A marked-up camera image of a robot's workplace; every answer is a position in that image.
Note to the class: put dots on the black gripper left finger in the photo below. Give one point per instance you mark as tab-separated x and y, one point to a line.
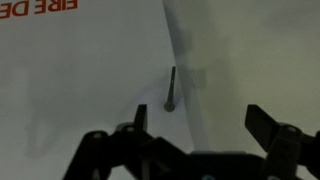
110	156

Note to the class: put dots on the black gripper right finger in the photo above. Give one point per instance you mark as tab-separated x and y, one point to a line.
286	150

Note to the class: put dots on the metal door latch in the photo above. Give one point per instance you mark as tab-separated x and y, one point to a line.
169	106

